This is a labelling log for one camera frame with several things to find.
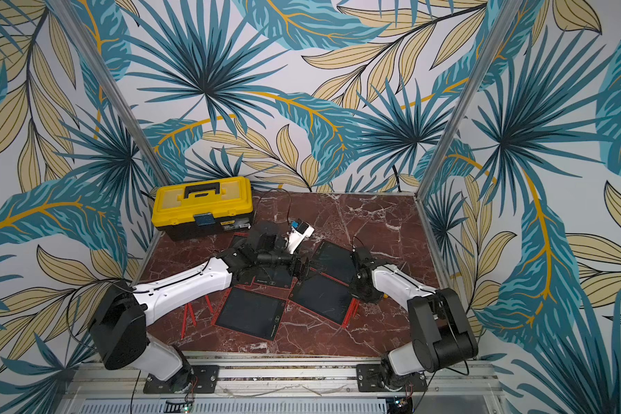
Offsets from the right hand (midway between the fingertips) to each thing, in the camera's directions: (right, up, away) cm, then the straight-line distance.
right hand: (358, 295), depth 90 cm
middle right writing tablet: (-12, 0, 0) cm, 12 cm away
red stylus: (-2, -3, -2) cm, 4 cm away
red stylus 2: (-6, -8, -6) cm, 11 cm away
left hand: (-15, +14, -16) cm, 26 cm away
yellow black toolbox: (-56, +30, +2) cm, 63 cm away
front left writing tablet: (-36, -4, -5) cm, 37 cm away
